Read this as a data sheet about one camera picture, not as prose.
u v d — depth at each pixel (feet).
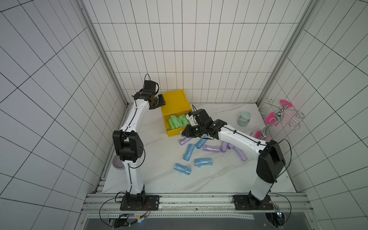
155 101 2.56
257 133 3.43
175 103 2.97
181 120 2.85
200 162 2.75
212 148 2.95
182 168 2.71
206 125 2.09
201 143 3.10
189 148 3.01
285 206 2.30
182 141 3.05
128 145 1.71
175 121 2.74
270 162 1.47
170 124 2.79
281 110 2.49
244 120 3.36
